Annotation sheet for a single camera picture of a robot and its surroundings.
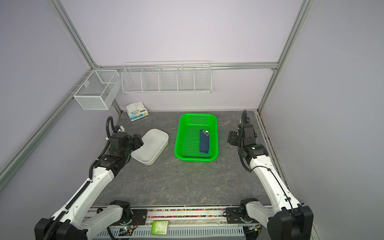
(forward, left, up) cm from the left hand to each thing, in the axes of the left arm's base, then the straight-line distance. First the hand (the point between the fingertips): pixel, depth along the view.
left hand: (136, 139), depth 80 cm
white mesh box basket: (+43, +33, +1) cm, 54 cm away
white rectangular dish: (+11, -4, -19) cm, 22 cm away
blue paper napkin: (+7, -38, -18) cm, 43 cm away
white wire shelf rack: (+42, -15, +10) cm, 46 cm away
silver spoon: (+15, -40, -18) cm, 46 cm away
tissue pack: (+36, +12, -14) cm, 40 cm away
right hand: (-2, -55, +1) cm, 55 cm away
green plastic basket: (+8, -27, -19) cm, 34 cm away
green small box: (-39, -13, -17) cm, 45 cm away
